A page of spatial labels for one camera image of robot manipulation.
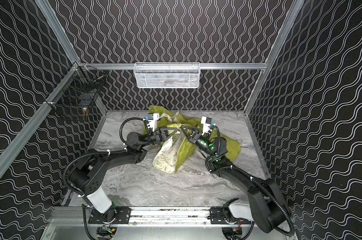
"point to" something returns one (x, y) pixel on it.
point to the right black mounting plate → (217, 216)
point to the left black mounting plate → (115, 214)
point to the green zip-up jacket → (178, 148)
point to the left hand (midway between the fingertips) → (179, 132)
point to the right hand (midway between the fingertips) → (180, 128)
